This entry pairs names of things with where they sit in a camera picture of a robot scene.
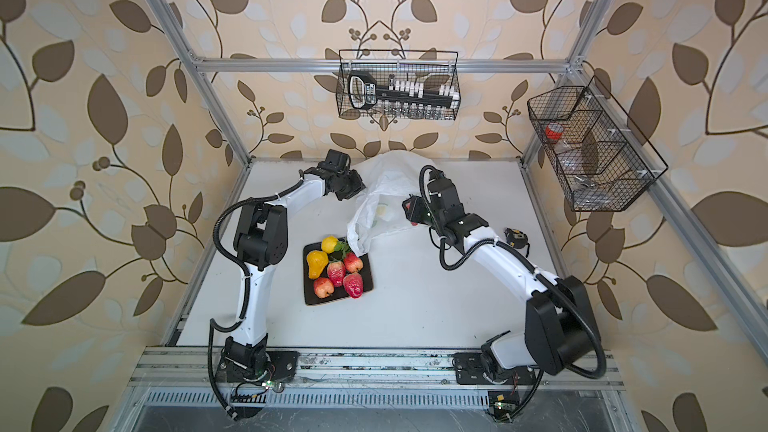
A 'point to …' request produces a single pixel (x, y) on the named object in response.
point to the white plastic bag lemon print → (390, 177)
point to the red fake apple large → (323, 287)
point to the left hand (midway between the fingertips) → (367, 181)
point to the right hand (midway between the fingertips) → (409, 207)
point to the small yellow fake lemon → (328, 244)
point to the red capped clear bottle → (553, 132)
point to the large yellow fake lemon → (316, 260)
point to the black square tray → (311, 297)
